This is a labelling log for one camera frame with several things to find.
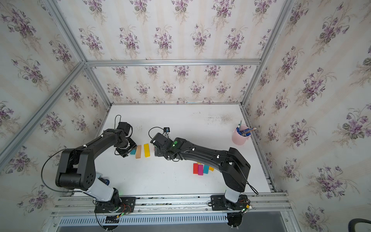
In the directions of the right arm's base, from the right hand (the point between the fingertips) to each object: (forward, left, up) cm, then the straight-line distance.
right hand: (164, 149), depth 80 cm
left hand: (+4, +21, -9) cm, 23 cm away
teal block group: (-6, -25, -13) cm, 29 cm away
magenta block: (-7, -21, -12) cm, 25 cm away
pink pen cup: (+12, -47, -8) cm, 49 cm away
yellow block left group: (+5, +14, -12) cm, 19 cm away
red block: (-6, -18, -13) cm, 23 cm away
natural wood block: (+4, +19, -12) cm, 23 cm away
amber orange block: (-6, -28, -13) cm, 31 cm away
